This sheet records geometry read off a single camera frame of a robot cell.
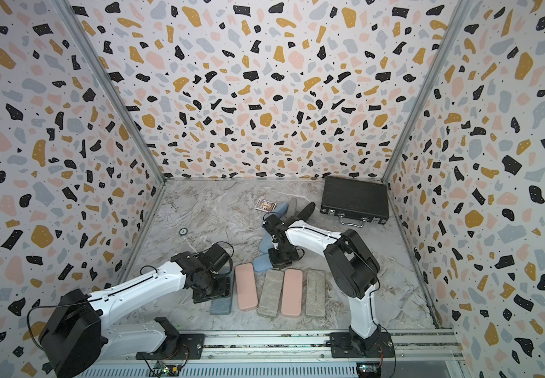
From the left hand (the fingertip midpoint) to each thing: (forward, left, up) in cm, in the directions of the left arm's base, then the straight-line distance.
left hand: (226, 295), depth 81 cm
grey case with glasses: (+37, -24, +1) cm, 44 cm away
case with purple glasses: (+21, -12, -1) cm, 25 cm away
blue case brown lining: (+37, -18, -1) cm, 41 cm away
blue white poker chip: (+29, +24, -4) cm, 38 cm away
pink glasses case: (0, -7, -2) cm, 7 cm away
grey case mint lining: (-3, +1, -1) cm, 3 cm away
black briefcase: (+40, -52, +1) cm, 66 cm away
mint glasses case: (+1, -15, -1) cm, 15 cm away
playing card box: (+41, -12, -3) cm, 43 cm away
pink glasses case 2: (+1, -23, -2) cm, 23 cm away
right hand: (+11, -17, -2) cm, 21 cm away
